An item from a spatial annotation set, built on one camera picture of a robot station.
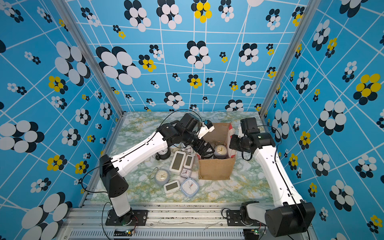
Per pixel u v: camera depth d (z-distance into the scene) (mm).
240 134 675
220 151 905
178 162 890
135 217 727
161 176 835
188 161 909
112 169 486
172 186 809
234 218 723
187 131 589
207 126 648
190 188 806
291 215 371
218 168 736
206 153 640
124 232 709
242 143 619
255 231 705
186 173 866
